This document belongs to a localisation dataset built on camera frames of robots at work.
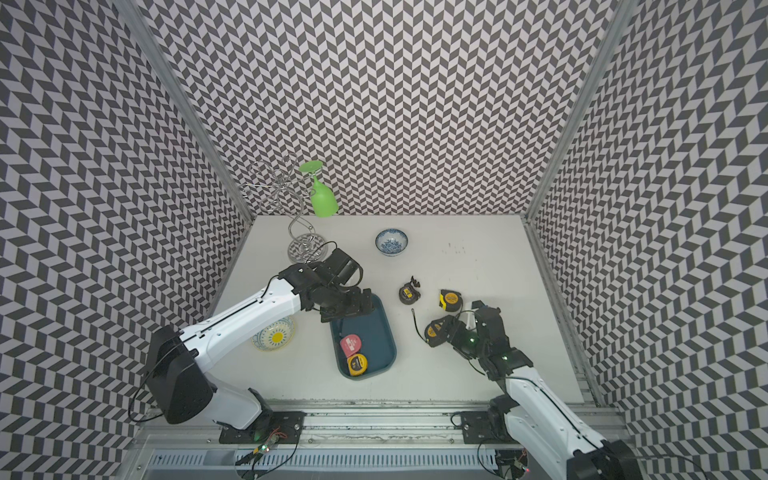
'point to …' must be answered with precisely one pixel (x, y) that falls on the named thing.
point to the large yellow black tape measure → (450, 300)
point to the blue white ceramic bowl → (391, 242)
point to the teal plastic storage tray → (376, 333)
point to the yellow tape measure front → (357, 364)
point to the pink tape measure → (350, 344)
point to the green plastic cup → (323, 199)
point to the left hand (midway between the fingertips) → (359, 315)
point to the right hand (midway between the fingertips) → (439, 336)
